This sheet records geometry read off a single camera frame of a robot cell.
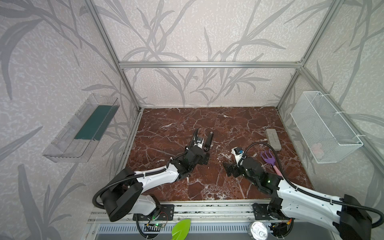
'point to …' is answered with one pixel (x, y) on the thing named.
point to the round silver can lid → (258, 231)
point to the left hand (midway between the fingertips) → (203, 145)
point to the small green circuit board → (158, 225)
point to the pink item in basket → (318, 150)
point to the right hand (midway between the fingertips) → (230, 155)
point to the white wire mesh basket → (328, 136)
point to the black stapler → (206, 148)
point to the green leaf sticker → (181, 230)
